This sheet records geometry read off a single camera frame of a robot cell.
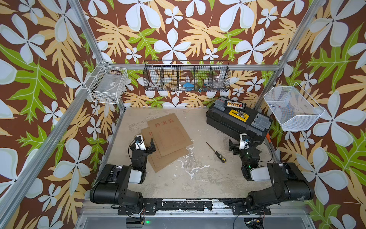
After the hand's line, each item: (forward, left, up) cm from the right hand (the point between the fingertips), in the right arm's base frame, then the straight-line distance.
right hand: (237, 138), depth 90 cm
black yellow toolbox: (+11, +1, +7) cm, 13 cm away
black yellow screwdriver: (-9, +11, -8) cm, 16 cm away
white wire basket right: (+8, -30, +18) cm, 36 cm away
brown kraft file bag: (+9, +45, -9) cm, 46 cm away
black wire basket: (+37, +32, +22) cm, 54 cm away
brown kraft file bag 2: (-11, +51, -10) cm, 53 cm away
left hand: (-1, +59, +2) cm, 59 cm away
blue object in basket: (+31, +31, +18) cm, 48 cm away
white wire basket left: (+24, +82, +25) cm, 89 cm away
